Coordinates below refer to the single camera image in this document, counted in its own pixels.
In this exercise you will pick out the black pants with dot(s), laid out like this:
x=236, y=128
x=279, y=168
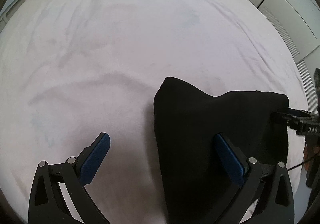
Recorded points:
x=187, y=123

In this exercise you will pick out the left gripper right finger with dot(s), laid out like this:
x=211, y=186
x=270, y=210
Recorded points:
x=267, y=185

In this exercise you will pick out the white wardrobe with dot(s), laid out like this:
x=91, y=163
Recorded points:
x=297, y=22

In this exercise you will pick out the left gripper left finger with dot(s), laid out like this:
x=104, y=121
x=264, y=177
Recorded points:
x=46, y=202

